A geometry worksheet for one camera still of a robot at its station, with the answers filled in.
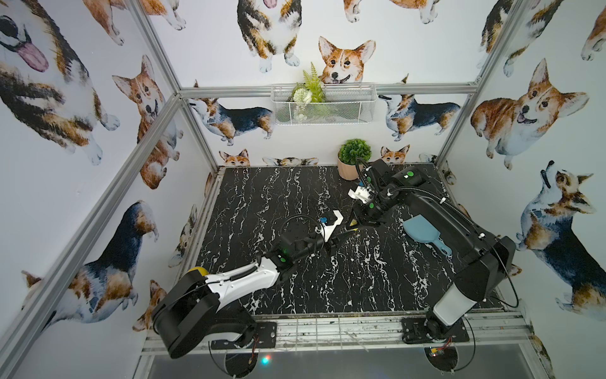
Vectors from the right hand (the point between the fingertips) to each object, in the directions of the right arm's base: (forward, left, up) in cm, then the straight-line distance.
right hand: (348, 227), depth 72 cm
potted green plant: (+44, -5, -9) cm, 45 cm away
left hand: (0, -1, 0) cm, 2 cm away
